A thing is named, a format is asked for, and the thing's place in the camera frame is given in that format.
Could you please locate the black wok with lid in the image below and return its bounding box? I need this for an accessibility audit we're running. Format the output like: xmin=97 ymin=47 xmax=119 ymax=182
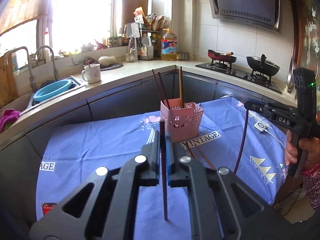
xmin=246 ymin=54 xmax=280 ymax=77

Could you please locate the red frying pan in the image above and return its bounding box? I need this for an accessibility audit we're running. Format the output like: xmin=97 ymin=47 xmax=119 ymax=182
xmin=207 ymin=49 xmax=237 ymax=64

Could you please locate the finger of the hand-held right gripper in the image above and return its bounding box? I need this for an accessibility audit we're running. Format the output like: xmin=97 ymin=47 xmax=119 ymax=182
xmin=244 ymin=99 xmax=298 ymax=117
xmin=255 ymin=106 xmax=300 ymax=134

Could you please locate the steel pot lid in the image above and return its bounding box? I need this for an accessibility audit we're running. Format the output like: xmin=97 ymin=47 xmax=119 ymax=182
xmin=286 ymin=56 xmax=297 ymax=93

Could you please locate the white plastic jug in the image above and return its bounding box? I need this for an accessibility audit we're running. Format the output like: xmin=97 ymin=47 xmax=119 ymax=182
xmin=139 ymin=35 xmax=153 ymax=60

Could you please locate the black gas stove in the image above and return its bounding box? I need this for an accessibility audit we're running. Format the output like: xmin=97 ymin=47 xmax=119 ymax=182
xmin=195 ymin=61 xmax=283 ymax=95

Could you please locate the blue printed tablecloth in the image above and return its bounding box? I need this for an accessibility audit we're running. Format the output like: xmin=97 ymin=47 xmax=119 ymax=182
xmin=36 ymin=96 xmax=292 ymax=240

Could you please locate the tall arched steel faucet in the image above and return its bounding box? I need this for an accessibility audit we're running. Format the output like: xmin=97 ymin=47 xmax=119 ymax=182
xmin=35 ymin=45 xmax=60 ymax=80

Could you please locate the pile of food packets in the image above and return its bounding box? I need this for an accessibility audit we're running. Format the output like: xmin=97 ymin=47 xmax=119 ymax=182
xmin=133 ymin=7 xmax=167 ymax=30

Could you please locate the wooden cutting board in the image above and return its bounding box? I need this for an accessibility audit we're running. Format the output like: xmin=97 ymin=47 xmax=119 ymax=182
xmin=0 ymin=52 xmax=19 ymax=108

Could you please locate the brown window board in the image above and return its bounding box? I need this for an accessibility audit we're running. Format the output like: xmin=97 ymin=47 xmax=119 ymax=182
xmin=122 ymin=0 xmax=150 ymax=25

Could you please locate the person's right hand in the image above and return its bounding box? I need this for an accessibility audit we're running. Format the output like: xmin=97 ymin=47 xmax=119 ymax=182
xmin=285 ymin=131 xmax=320 ymax=172

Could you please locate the row of small jars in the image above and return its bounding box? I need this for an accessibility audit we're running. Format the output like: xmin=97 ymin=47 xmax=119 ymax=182
xmin=102 ymin=35 xmax=125 ymax=47

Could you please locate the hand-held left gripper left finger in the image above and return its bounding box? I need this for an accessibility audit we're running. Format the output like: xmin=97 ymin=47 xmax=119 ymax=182
xmin=29 ymin=129 xmax=162 ymax=240

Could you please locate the wooden glass door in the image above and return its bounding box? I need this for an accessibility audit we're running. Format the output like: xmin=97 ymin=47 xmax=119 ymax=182
xmin=291 ymin=0 xmax=320 ymax=120

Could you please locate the steel range hood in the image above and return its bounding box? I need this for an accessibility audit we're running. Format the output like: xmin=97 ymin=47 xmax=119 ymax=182
xmin=204 ymin=0 xmax=284 ymax=33

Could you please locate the pink cloth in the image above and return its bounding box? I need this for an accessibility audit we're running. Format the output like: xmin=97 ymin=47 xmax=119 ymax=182
xmin=0 ymin=109 xmax=22 ymax=133

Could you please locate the pink plastic utensil holder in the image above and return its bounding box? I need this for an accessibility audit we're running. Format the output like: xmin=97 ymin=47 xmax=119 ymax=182
xmin=160 ymin=99 xmax=204 ymax=143

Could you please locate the grey kitchen counter cabinet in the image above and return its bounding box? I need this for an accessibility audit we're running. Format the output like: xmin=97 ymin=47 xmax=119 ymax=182
xmin=0 ymin=60 xmax=298 ymax=230

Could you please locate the thin white cable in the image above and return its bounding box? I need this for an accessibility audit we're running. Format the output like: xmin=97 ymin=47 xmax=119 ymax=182
xmin=266 ymin=129 xmax=287 ymax=147

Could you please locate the black metal shelf rack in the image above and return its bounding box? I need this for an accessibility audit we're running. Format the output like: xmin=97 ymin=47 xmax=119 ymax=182
xmin=140 ymin=29 xmax=164 ymax=60

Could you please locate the blue plastic basin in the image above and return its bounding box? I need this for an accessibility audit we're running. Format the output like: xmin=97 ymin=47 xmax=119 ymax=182
xmin=33 ymin=79 xmax=73 ymax=103

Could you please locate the yellow cooking oil bottle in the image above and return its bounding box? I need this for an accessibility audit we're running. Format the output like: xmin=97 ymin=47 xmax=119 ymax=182
xmin=161 ymin=28 xmax=178 ymax=61

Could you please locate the stainless steel sink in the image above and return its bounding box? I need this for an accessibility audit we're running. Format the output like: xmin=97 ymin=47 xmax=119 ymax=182
xmin=19 ymin=75 xmax=88 ymax=117

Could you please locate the printed roller blind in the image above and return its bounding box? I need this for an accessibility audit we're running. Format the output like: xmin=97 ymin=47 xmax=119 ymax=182
xmin=0 ymin=0 xmax=54 ymax=34

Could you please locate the angular steel faucet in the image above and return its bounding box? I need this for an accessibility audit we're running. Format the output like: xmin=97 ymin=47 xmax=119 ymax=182
xmin=5 ymin=46 xmax=37 ymax=92

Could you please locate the dark round tray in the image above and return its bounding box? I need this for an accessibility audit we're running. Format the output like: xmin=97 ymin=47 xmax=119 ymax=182
xmin=100 ymin=63 xmax=124 ymax=71

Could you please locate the white enamel mug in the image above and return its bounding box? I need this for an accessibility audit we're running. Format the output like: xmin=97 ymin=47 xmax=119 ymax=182
xmin=81 ymin=63 xmax=102 ymax=84

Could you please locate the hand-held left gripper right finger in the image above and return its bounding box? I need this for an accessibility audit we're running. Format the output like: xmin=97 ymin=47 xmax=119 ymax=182
xmin=166 ymin=132 xmax=298 ymax=240

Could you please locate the pale bundled bag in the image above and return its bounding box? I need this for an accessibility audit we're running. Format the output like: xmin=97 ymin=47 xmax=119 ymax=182
xmin=98 ymin=55 xmax=117 ymax=66

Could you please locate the dark wooden chopstick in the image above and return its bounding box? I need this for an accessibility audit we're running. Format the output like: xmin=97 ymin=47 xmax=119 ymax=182
xmin=157 ymin=72 xmax=172 ymax=107
xmin=234 ymin=109 xmax=250 ymax=175
xmin=152 ymin=69 xmax=168 ymax=107
xmin=160 ymin=121 xmax=169 ymax=221

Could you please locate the knife holder with utensils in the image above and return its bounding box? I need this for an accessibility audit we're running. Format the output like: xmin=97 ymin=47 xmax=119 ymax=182
xmin=125 ymin=22 xmax=140 ymax=62

